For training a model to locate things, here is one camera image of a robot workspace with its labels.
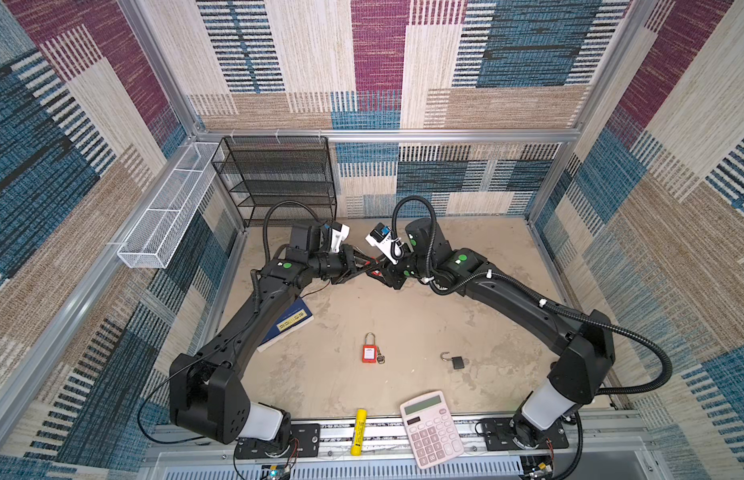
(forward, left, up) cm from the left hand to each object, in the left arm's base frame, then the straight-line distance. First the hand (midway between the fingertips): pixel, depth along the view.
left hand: (375, 260), depth 74 cm
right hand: (-1, 0, -3) cm, 3 cm away
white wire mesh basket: (+8, +59, -2) cm, 60 cm away
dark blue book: (-1, +25, -27) cm, 36 cm away
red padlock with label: (-13, +2, -27) cm, 30 cm away
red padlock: (-5, 0, +1) cm, 5 cm away
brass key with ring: (-14, -1, -27) cm, 31 cm away
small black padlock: (-16, -23, -27) cm, 39 cm away
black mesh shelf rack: (+44, +38, -5) cm, 58 cm away
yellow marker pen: (-33, +4, -25) cm, 42 cm away
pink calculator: (-32, -13, -26) cm, 43 cm away
